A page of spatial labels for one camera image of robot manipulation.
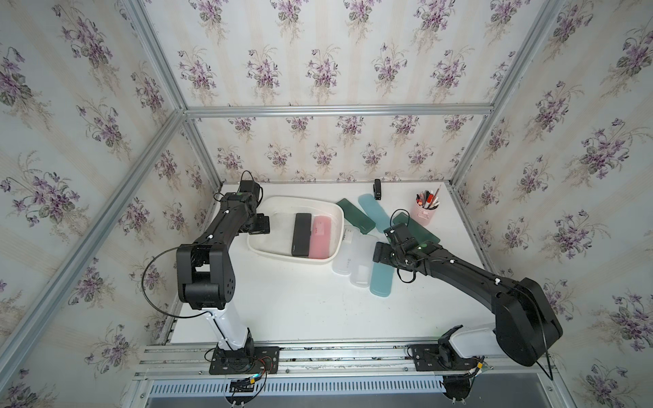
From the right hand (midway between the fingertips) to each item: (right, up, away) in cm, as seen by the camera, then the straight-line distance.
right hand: (386, 256), depth 88 cm
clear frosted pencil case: (-16, -4, +4) cm, 17 cm away
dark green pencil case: (-8, +13, +19) cm, 25 cm away
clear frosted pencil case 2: (-8, -2, +7) cm, 11 cm away
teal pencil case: (-2, -8, -2) cm, 8 cm away
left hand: (-48, +9, +3) cm, 49 cm away
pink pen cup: (+19, +18, +12) cm, 28 cm away
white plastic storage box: (-41, +2, +9) cm, 42 cm away
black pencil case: (-31, +6, +13) cm, 34 cm away
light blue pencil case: (0, +16, +21) cm, 26 cm away
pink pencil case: (-24, +7, +13) cm, 28 cm away
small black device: (+2, +26, +27) cm, 37 cm away
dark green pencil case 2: (+15, +8, +15) cm, 23 cm away
